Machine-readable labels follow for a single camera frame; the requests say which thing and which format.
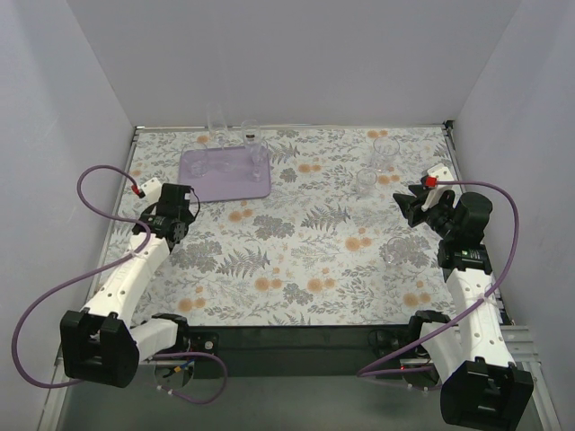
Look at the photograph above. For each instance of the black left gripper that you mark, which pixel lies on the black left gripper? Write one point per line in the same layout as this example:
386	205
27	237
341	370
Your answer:
175	197

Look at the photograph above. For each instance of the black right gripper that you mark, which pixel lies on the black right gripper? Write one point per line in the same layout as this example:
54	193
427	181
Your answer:
418	211

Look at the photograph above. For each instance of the clear faceted tumbler glass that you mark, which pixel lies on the clear faceted tumbler glass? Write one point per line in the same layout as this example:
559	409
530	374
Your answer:
196	160

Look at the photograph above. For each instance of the small clear shot glass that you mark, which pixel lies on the small clear shot glass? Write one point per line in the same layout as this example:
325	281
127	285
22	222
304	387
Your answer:
226	162

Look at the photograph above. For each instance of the clear plain drinking glass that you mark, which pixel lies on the clear plain drinking glass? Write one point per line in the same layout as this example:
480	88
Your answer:
217	126

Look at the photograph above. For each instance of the clear champagne flute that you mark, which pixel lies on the clear champagne flute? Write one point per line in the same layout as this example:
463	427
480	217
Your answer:
252	140

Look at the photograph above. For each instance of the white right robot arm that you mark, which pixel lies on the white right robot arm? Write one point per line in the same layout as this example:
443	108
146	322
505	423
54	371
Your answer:
482	387

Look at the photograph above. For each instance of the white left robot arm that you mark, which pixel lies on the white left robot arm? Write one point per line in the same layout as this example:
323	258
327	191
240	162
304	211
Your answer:
98	343

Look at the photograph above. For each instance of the lilac plastic tray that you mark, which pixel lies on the lilac plastic tray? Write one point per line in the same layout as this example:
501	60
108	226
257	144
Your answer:
217	186

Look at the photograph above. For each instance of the clear small tumbler glass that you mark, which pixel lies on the clear small tumbler glass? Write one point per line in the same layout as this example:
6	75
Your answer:
365	181

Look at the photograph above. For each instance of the clear tall tumbler glass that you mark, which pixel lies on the clear tall tumbler glass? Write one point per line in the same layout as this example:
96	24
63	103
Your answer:
385	149

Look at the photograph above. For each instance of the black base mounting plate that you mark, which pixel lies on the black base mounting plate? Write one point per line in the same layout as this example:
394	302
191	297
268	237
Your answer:
286	351

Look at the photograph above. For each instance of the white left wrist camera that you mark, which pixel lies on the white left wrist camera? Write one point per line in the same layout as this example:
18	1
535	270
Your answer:
149	191

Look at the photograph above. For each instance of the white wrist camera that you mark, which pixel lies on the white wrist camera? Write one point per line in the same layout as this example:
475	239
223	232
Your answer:
149	191
437	181

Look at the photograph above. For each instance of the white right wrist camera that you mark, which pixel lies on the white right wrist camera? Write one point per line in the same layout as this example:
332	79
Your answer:
437	181

